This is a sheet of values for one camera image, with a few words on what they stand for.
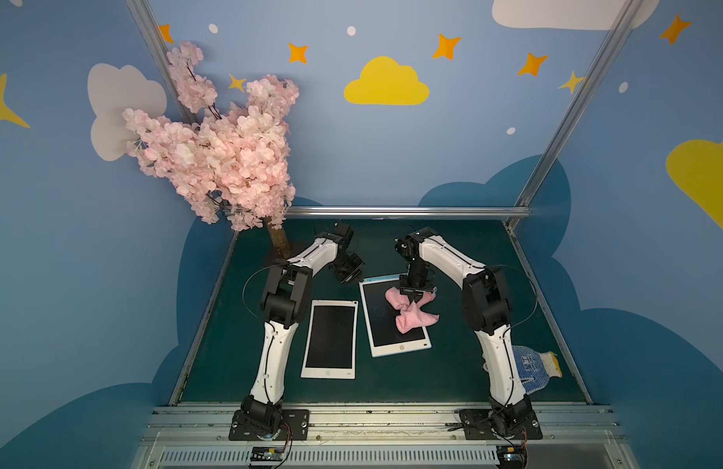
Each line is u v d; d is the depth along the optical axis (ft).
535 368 2.76
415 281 2.75
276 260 2.09
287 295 2.03
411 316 2.84
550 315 3.31
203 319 3.23
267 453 2.35
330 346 3.92
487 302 1.95
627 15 2.27
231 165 1.95
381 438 2.44
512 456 2.40
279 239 3.32
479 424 2.44
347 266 2.98
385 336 3.03
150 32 2.35
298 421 2.47
